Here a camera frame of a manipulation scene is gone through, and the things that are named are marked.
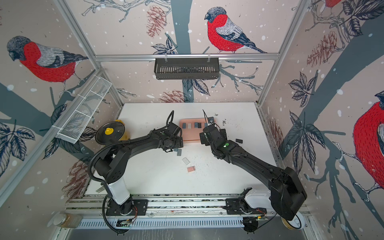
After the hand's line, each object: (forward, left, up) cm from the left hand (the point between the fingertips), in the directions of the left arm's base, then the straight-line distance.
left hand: (180, 141), depth 94 cm
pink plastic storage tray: (+13, -7, -4) cm, 15 cm away
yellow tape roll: (-42, -56, +1) cm, 70 cm away
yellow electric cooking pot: (+1, +41, +9) cm, 42 cm away
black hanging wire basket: (+47, -3, +23) cm, 52 cm away
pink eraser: (-16, -7, -3) cm, 18 cm away
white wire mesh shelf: (-1, +57, +18) cm, 59 cm away
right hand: (+1, -19, +12) cm, 23 cm away
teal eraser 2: (+16, -10, -4) cm, 19 cm away
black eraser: (+2, -39, -3) cm, 40 cm away
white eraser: (+15, -5, -4) cm, 17 cm away
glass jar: (-42, +46, +5) cm, 62 cm away
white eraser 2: (-11, -4, -4) cm, 13 cm away
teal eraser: (+16, -1, -4) cm, 16 cm away
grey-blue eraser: (-6, +1, -3) cm, 7 cm away
